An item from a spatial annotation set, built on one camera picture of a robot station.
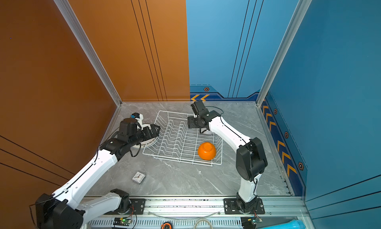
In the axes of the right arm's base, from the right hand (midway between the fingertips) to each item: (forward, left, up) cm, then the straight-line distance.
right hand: (191, 122), depth 88 cm
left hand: (-8, +19, +5) cm, 22 cm away
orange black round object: (-49, +13, -13) cm, 53 cm away
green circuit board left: (-47, +35, -17) cm, 61 cm away
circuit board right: (-47, -28, -18) cm, 58 cm away
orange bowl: (-14, -9, -10) cm, 19 cm away
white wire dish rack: (-4, +13, -14) cm, 20 cm away
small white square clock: (-27, +29, -13) cm, 42 cm away
